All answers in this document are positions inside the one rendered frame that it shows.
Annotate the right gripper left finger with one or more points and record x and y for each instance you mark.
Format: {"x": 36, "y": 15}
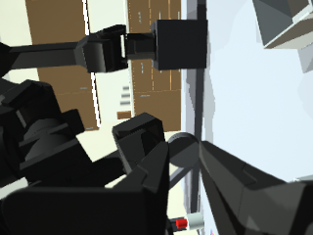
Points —
{"x": 96, "y": 210}

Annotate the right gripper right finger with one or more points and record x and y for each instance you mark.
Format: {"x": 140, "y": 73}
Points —
{"x": 245, "y": 200}

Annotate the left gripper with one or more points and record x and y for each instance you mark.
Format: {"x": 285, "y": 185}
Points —
{"x": 50, "y": 150}

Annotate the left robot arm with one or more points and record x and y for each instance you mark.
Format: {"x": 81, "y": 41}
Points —
{"x": 32, "y": 105}

